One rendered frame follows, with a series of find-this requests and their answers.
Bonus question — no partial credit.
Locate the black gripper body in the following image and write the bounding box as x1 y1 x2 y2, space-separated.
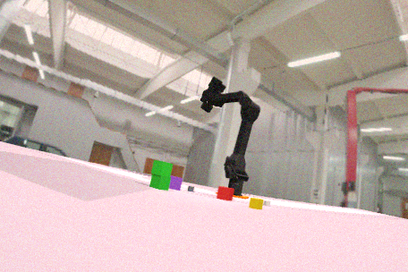
200 83 226 113

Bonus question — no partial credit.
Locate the green block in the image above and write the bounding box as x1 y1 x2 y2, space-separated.
149 174 171 191
151 160 173 177

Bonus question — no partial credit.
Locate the red block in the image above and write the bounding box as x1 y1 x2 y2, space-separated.
216 186 234 200

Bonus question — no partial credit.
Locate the purple cube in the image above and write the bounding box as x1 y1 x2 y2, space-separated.
169 175 183 191

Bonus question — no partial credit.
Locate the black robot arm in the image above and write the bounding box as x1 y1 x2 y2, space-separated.
200 77 261 197

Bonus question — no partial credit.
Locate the yellow cube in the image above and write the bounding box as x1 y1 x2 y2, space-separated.
249 198 263 209

